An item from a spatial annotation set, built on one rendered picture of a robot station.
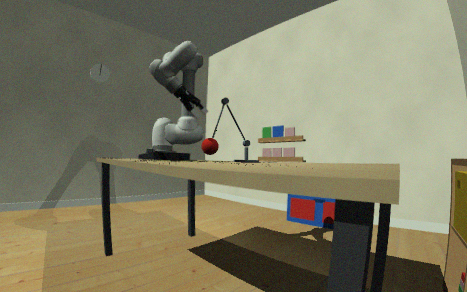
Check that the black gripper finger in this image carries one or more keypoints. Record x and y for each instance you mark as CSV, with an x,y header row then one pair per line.
x,y
195,101
190,108

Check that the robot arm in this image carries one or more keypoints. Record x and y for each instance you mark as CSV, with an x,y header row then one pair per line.
x,y
165,134

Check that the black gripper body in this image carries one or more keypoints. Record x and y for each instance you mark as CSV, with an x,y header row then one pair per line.
x,y
180,92

